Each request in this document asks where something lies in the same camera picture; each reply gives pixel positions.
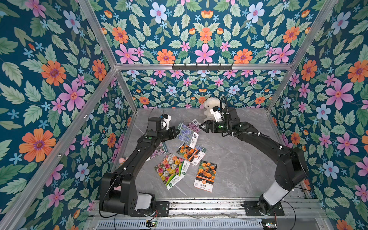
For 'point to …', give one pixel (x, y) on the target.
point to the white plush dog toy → (210, 103)
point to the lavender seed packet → (187, 135)
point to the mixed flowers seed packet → (171, 169)
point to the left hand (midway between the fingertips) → (180, 130)
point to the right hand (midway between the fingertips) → (208, 123)
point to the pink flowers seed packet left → (161, 149)
